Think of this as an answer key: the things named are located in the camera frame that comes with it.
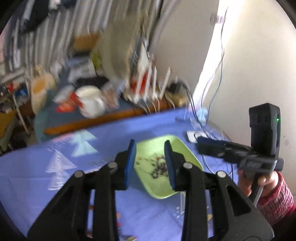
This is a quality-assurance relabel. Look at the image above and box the light green plastic tray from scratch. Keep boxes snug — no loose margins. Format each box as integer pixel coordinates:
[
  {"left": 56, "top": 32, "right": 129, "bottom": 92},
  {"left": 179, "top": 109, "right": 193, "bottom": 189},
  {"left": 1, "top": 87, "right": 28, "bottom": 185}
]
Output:
[{"left": 134, "top": 135, "right": 203, "bottom": 199}]

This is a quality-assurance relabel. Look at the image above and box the right hand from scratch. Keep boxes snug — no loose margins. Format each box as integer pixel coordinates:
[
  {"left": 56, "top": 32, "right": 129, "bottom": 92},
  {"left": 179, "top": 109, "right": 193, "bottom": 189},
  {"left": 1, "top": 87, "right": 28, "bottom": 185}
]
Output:
[{"left": 237, "top": 170, "right": 279, "bottom": 197}]

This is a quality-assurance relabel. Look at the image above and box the small white charging device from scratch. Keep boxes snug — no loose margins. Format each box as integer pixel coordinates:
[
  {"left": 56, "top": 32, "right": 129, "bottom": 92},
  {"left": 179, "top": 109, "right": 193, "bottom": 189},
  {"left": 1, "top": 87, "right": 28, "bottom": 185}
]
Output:
[{"left": 187, "top": 131, "right": 207, "bottom": 143}]

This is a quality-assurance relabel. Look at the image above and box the beige power strip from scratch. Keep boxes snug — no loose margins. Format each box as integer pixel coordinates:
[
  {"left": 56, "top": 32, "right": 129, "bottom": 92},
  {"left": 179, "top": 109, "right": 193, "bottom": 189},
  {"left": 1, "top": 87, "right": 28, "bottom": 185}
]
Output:
[{"left": 164, "top": 91, "right": 189, "bottom": 108}]

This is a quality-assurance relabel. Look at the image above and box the black power adapter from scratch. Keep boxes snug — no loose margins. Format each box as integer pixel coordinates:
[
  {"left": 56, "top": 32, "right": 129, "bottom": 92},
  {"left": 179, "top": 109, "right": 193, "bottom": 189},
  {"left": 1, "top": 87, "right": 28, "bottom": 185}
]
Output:
[{"left": 168, "top": 81, "right": 186, "bottom": 94}]

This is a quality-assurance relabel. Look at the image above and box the white enamel mug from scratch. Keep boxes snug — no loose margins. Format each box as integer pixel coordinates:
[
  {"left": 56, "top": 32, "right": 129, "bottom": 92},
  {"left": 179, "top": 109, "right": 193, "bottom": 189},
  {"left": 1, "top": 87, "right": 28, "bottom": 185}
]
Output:
[{"left": 75, "top": 85, "right": 106, "bottom": 119}]

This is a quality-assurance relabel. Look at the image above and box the white wifi router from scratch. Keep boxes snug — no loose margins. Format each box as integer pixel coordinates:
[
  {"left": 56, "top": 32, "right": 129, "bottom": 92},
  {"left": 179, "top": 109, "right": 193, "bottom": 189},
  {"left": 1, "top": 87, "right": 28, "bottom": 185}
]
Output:
[{"left": 123, "top": 53, "right": 171, "bottom": 104}]

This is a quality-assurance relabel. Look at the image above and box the clear plastic snack jar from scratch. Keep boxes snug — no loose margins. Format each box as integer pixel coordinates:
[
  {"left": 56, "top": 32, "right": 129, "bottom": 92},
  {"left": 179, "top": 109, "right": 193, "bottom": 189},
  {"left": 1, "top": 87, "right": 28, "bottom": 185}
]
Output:
[{"left": 101, "top": 81, "right": 123, "bottom": 111}]

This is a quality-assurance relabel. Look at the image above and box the red packet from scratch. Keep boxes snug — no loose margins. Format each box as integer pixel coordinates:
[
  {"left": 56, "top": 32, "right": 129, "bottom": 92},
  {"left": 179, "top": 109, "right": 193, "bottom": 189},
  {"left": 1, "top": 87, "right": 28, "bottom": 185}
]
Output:
[{"left": 56, "top": 92, "right": 81, "bottom": 113}]

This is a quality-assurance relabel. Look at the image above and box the wooden desk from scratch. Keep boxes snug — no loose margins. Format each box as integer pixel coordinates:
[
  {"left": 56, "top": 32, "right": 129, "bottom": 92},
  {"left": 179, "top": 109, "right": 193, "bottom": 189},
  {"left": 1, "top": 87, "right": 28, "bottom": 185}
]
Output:
[{"left": 34, "top": 99, "right": 174, "bottom": 142}]

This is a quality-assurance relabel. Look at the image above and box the blue printed bed sheet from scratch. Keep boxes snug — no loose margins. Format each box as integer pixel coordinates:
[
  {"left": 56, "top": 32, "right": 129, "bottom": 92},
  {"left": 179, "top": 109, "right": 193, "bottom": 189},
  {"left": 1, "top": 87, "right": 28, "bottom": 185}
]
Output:
[{"left": 1, "top": 110, "right": 238, "bottom": 240}]

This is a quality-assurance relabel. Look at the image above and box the cloth covered monitor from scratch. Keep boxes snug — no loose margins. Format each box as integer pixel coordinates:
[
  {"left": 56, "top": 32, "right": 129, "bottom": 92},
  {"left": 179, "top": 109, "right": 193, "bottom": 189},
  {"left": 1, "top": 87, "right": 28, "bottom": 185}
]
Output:
[{"left": 97, "top": 10, "right": 149, "bottom": 84}]

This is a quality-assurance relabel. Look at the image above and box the beige tote bag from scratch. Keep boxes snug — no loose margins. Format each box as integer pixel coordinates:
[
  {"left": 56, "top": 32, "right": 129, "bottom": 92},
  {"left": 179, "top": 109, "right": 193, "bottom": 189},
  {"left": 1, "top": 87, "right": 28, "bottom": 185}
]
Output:
[{"left": 30, "top": 65, "right": 57, "bottom": 115}]

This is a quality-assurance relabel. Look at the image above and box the cardboard box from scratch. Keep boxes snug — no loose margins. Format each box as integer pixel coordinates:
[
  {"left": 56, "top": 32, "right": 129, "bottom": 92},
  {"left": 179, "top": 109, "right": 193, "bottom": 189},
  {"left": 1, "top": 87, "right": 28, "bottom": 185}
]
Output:
[{"left": 73, "top": 33, "right": 99, "bottom": 52}]

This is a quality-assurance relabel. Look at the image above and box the grey curtain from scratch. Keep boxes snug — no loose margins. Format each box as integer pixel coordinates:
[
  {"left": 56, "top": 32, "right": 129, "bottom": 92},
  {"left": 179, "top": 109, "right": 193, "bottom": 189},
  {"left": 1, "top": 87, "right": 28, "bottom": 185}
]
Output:
[{"left": 1, "top": 1, "right": 177, "bottom": 73}]

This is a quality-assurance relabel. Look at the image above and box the black camera box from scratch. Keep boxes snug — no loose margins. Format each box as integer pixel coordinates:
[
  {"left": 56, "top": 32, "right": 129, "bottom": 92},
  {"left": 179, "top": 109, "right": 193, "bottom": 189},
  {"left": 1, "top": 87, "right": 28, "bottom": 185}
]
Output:
[{"left": 249, "top": 103, "right": 281, "bottom": 158}]

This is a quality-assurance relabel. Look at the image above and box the black cable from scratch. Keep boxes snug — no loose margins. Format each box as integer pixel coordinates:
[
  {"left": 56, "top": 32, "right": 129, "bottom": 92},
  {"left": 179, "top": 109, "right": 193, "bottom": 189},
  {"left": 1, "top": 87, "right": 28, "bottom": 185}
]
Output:
[{"left": 176, "top": 78, "right": 209, "bottom": 130}]

